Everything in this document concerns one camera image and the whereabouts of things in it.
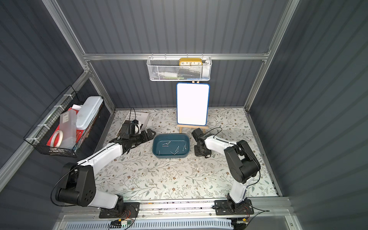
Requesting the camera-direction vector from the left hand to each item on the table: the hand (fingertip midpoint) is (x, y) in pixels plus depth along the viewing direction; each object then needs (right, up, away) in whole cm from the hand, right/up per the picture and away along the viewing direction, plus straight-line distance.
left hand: (151, 135), depth 89 cm
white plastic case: (-31, +17, -12) cm, 37 cm away
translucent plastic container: (-35, +6, -21) cm, 41 cm away
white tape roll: (-33, 0, -27) cm, 43 cm away
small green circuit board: (-6, -41, -19) cm, 46 cm away
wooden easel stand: (+27, +5, +13) cm, 30 cm away
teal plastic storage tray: (+11, -8, +9) cm, 17 cm away
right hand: (+33, -12, +5) cm, 36 cm away
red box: (-31, +3, -19) cm, 37 cm away
